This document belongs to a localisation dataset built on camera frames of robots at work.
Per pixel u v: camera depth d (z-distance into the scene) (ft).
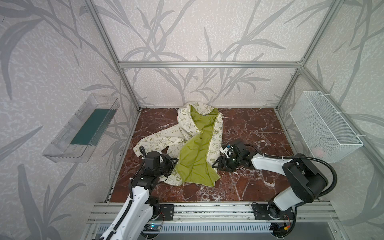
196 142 2.93
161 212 2.37
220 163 2.57
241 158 2.32
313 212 2.47
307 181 1.47
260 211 2.41
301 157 1.67
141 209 1.96
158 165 2.17
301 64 3.07
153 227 2.32
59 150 1.90
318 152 2.38
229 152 2.70
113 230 1.37
